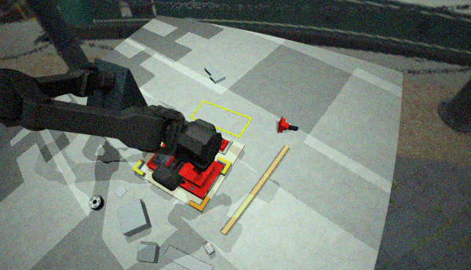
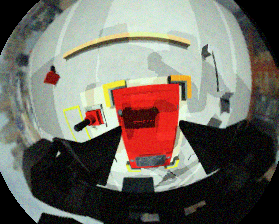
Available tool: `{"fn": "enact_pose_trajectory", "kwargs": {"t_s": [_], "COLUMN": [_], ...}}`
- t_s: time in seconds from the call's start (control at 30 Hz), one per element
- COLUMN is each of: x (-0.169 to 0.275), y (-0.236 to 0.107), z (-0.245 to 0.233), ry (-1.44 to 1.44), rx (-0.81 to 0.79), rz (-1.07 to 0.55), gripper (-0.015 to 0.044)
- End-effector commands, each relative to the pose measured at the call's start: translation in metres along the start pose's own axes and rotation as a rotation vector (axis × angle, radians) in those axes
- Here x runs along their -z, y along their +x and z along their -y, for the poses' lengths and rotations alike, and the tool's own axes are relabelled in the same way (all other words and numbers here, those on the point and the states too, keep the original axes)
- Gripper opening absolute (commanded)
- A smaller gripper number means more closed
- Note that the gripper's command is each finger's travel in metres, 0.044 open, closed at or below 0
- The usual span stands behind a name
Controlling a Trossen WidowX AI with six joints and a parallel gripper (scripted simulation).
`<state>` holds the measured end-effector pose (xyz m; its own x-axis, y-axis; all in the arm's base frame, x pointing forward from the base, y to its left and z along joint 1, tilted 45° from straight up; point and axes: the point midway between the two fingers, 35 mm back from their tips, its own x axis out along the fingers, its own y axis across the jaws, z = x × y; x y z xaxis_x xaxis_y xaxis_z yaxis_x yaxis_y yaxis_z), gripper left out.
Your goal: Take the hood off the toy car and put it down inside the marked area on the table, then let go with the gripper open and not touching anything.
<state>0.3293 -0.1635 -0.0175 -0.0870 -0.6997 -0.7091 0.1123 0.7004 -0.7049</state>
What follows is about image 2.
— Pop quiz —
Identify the red flat rectangular plate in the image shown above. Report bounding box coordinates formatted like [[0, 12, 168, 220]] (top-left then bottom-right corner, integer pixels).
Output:
[[112, 83, 180, 168]]

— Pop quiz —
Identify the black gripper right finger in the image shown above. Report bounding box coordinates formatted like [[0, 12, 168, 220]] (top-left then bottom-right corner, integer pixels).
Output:
[[179, 120, 247, 175]]

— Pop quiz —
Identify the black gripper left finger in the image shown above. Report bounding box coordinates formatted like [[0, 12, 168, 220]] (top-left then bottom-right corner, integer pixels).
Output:
[[53, 127, 122, 186]]

